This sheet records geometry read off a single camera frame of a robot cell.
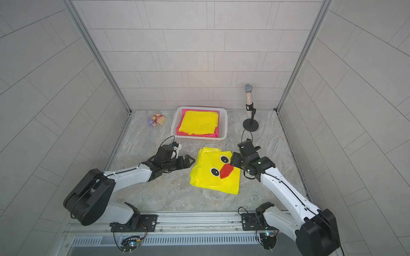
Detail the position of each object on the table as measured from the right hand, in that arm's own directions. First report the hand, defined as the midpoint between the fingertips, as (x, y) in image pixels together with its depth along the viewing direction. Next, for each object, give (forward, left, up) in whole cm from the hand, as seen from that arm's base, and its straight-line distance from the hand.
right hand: (233, 159), depth 82 cm
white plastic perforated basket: (+19, +4, -2) cm, 20 cm away
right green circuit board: (-33, -11, -11) cm, 37 cm away
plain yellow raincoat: (+28, +20, -1) cm, 34 cm away
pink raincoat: (+20, +7, 0) cm, 22 cm away
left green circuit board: (-32, +47, -7) cm, 57 cm away
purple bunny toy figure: (+33, +50, -4) cm, 61 cm away
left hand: (+3, +22, -5) cm, 23 cm away
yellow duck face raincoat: (-2, +11, -8) cm, 14 cm away
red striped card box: (+37, +46, -4) cm, 59 cm away
